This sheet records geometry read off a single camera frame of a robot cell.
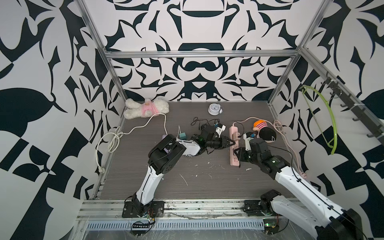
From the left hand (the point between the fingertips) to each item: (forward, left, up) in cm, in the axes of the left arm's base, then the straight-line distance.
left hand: (234, 140), depth 87 cm
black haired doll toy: (+6, -22, -4) cm, 23 cm away
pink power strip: (+2, 0, +2) cm, 3 cm away
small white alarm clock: (+31, +6, -7) cm, 32 cm away
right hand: (-6, +1, +1) cm, 6 cm away
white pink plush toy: (+29, +55, -2) cm, 62 cm away
